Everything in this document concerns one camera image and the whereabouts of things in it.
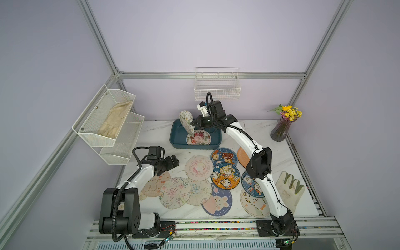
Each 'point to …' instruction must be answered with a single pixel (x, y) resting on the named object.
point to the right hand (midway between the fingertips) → (186, 126)
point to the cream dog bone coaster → (255, 207)
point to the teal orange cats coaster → (225, 175)
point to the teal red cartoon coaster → (252, 185)
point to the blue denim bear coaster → (223, 154)
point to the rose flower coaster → (201, 138)
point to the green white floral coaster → (186, 117)
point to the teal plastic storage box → (178, 135)
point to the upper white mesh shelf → (97, 114)
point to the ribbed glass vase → (279, 132)
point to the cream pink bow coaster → (175, 192)
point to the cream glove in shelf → (115, 119)
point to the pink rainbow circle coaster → (199, 167)
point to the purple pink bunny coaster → (220, 203)
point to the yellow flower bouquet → (289, 113)
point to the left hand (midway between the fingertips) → (172, 166)
